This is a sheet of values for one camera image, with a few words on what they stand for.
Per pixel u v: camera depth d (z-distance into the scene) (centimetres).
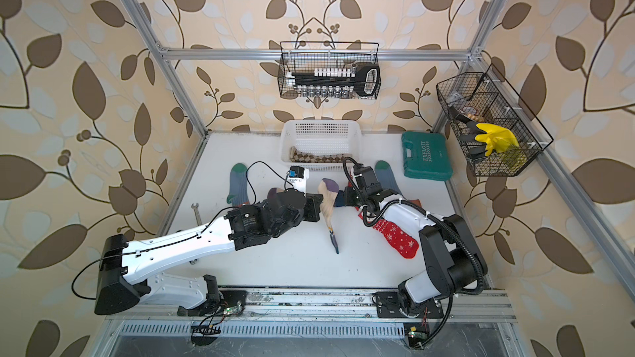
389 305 73
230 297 76
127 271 40
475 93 87
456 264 43
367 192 70
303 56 91
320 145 116
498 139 68
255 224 51
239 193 99
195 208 96
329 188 74
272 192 98
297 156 109
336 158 109
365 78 83
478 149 64
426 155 105
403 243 86
